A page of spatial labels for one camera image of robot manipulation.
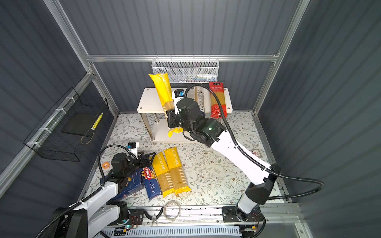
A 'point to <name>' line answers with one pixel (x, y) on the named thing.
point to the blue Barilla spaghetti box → (150, 182)
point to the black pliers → (153, 218)
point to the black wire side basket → (59, 136)
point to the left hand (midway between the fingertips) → (149, 153)
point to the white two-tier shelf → (149, 106)
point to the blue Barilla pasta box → (135, 182)
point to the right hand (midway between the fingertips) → (169, 113)
